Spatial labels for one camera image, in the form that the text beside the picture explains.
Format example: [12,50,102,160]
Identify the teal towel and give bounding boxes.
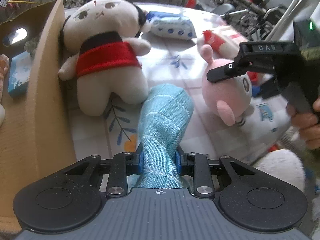
[130,83,194,189]

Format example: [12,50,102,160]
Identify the pink round plush doll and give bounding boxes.
[200,44,252,126]

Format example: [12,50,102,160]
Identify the blue bandage box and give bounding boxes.
[8,51,33,98]

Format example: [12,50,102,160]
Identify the green scrunchie cloth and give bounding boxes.
[24,36,40,58]

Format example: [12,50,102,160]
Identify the person's right hand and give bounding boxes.
[286,104,319,150]

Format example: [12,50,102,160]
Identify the wheelchair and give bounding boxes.
[184,0,298,34]

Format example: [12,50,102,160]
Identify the red white wet wipes pack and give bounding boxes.
[197,25,248,60]

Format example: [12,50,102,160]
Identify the brown cardboard box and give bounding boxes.
[1,0,76,234]

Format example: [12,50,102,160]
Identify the white fluffy cushion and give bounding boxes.
[253,149,305,192]

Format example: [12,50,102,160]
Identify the blue wet wipes pack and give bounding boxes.
[146,11,197,41]

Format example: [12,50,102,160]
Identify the white doll red shirt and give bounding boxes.
[58,0,151,116]

